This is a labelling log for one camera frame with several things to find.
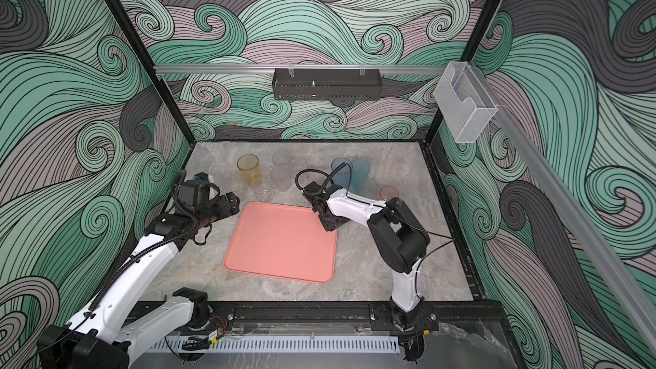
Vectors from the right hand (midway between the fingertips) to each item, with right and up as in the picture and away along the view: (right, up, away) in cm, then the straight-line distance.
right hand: (337, 221), depth 91 cm
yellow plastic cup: (-35, +21, +9) cm, 42 cm away
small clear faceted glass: (-15, +21, +17) cm, 31 cm away
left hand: (-35, +10, -12) cm, 39 cm away
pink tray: (-19, -6, -4) cm, 20 cm away
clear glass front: (-29, +9, +9) cm, 32 cm away
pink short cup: (+21, +10, +7) cm, 24 cm away
